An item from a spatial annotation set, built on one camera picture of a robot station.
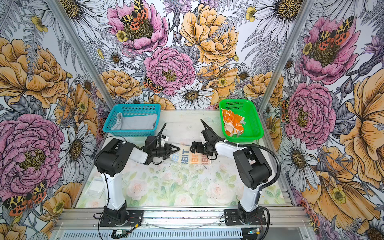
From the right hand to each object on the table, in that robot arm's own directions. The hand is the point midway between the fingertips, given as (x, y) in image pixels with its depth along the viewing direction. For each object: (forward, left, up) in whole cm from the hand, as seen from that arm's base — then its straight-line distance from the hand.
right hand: (197, 154), depth 94 cm
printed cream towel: (0, +8, -1) cm, 8 cm away
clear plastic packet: (-18, +56, -2) cm, 59 cm away
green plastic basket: (+19, -40, -1) cm, 45 cm away
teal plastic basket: (+37, +51, +4) cm, 63 cm away
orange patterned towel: (+22, -26, +3) cm, 34 cm away
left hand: (+2, +11, -1) cm, 11 cm away
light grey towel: (+28, +44, 0) cm, 52 cm away
